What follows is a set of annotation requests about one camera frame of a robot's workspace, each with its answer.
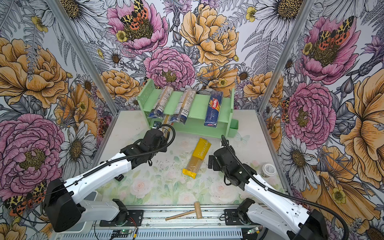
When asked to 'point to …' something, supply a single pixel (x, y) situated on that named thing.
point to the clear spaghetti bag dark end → (160, 104)
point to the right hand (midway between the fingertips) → (218, 163)
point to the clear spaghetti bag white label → (181, 112)
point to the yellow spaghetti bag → (197, 158)
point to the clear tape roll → (268, 170)
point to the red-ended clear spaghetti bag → (167, 120)
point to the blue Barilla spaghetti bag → (214, 109)
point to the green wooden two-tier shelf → (205, 113)
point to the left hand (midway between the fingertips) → (161, 142)
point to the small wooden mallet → (198, 210)
